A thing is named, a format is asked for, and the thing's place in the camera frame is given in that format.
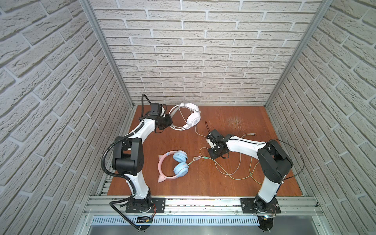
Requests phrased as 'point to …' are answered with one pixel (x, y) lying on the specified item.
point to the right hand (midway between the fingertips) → (213, 153)
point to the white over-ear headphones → (194, 119)
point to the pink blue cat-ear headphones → (181, 168)
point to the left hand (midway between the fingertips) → (172, 118)
